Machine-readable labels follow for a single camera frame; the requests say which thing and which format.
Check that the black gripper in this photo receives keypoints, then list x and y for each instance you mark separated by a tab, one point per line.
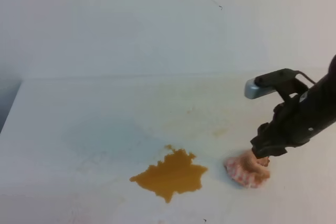
304	113

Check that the pink checkered rag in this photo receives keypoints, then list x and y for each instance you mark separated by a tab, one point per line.
245	170

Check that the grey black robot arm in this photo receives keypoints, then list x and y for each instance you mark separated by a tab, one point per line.
333	68

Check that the brown coffee stain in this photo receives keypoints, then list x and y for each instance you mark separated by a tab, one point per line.
175	174

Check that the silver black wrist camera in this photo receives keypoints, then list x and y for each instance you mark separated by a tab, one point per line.
282	81

